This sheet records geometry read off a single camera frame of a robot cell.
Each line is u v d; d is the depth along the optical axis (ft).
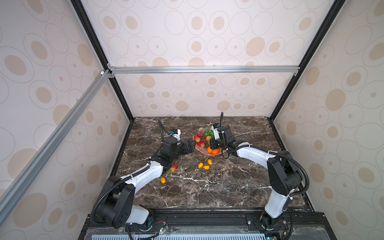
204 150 3.19
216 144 2.67
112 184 1.44
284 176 1.59
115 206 1.37
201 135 3.28
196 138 3.26
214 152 3.08
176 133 2.53
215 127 2.74
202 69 2.88
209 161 3.10
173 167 3.01
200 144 3.26
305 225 2.45
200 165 3.07
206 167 3.03
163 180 2.85
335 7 2.22
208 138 3.02
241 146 2.08
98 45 2.61
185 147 2.46
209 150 3.17
